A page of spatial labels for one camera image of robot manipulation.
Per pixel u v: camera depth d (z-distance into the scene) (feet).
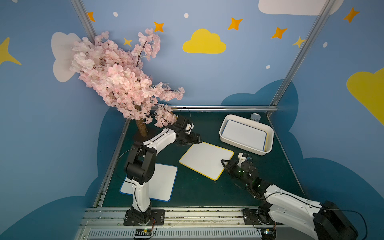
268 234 2.40
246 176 2.15
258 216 2.17
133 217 2.26
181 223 2.41
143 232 2.39
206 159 3.23
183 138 2.64
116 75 1.77
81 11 2.27
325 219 1.38
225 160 2.70
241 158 2.56
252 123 3.60
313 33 2.58
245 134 3.55
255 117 3.67
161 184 2.75
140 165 1.65
